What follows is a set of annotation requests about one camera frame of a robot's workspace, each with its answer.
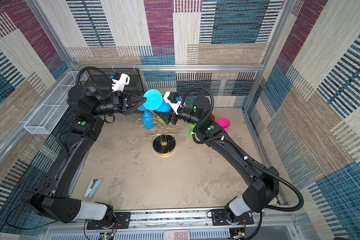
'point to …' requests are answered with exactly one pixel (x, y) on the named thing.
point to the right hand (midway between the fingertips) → (159, 104)
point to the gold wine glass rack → (164, 143)
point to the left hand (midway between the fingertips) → (145, 100)
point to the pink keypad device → (176, 235)
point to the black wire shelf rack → (101, 78)
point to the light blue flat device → (93, 188)
